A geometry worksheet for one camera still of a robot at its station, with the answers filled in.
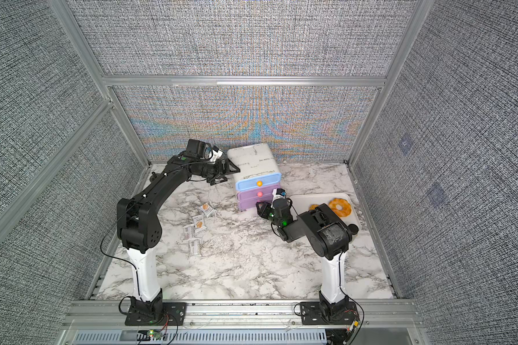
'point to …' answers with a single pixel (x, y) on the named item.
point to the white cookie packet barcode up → (188, 232)
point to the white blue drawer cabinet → (256, 173)
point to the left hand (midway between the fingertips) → (237, 171)
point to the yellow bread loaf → (313, 206)
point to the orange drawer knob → (259, 183)
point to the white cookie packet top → (206, 209)
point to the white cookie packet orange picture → (198, 221)
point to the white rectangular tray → (301, 203)
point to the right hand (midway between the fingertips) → (258, 198)
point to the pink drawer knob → (260, 194)
